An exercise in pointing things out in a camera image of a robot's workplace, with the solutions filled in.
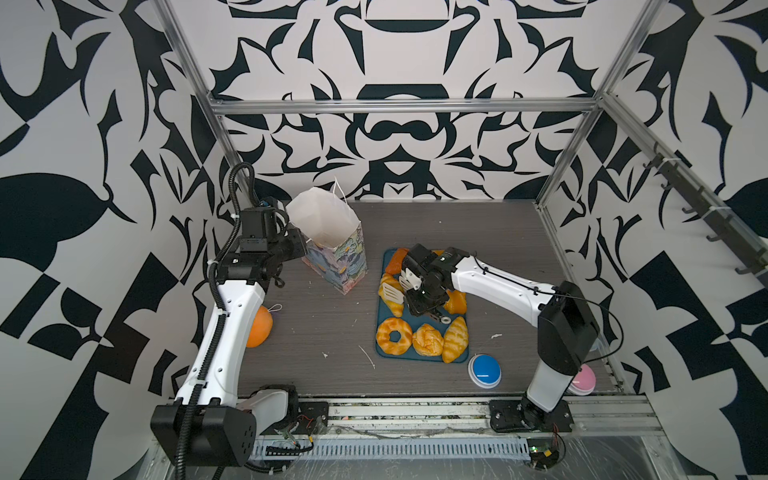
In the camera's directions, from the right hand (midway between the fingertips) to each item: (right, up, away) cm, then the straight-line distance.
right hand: (415, 307), depth 84 cm
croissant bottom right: (+11, -8, -1) cm, 14 cm away
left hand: (-30, +21, -9) cm, 38 cm away
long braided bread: (+13, 0, +5) cm, 14 cm away
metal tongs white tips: (-2, +9, -5) cm, 10 cm away
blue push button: (+18, -16, -3) cm, 24 cm away
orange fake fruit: (-42, -5, -1) cm, 43 cm away
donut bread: (-7, -6, +3) cm, 10 cm away
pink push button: (+43, -17, -6) cm, 47 cm away
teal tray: (+5, -1, -10) cm, 11 cm away
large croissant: (-5, -1, +6) cm, 8 cm away
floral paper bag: (-25, +20, +17) cm, 36 cm away
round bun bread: (+3, -9, -1) cm, 9 cm away
